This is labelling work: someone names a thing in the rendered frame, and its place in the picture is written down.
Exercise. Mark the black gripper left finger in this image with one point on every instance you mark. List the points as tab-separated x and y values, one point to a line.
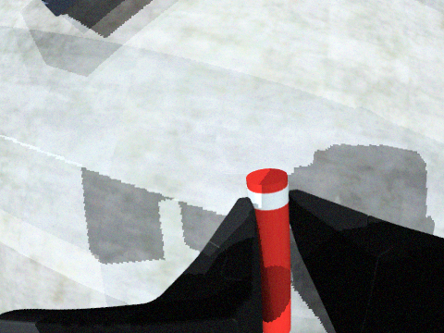
220	292

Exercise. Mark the grey-blue sloped panel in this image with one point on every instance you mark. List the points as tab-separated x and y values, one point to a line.
58	6

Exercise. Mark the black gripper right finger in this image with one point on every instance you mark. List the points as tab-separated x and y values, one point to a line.
372	276

